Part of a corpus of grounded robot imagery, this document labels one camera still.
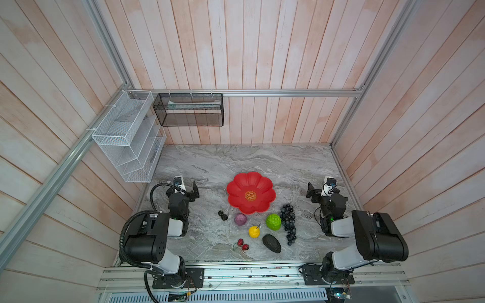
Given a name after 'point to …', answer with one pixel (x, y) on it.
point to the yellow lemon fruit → (254, 231)
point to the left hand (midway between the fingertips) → (186, 184)
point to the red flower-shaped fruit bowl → (251, 192)
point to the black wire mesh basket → (190, 109)
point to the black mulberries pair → (223, 216)
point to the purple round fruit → (240, 219)
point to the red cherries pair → (245, 247)
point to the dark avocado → (271, 243)
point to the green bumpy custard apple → (273, 222)
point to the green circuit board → (178, 297)
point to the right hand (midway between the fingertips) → (319, 182)
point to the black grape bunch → (287, 217)
